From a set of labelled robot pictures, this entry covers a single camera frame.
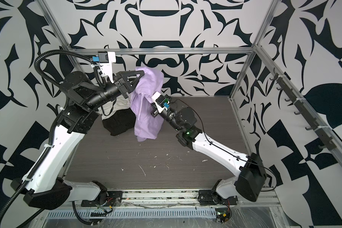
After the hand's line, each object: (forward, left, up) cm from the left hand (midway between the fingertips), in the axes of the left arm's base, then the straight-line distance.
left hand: (142, 67), depth 46 cm
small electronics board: (-36, -34, -60) cm, 78 cm away
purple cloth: (-5, +2, -26) cm, 27 cm away
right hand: (+1, 0, -11) cm, 11 cm away
